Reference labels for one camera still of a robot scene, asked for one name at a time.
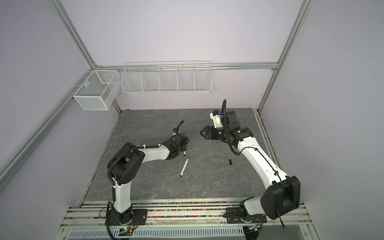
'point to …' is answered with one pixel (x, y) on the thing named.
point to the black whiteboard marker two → (185, 165)
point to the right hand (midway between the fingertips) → (205, 133)
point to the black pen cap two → (230, 163)
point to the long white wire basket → (167, 77)
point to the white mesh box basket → (98, 90)
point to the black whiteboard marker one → (184, 153)
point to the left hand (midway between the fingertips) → (182, 143)
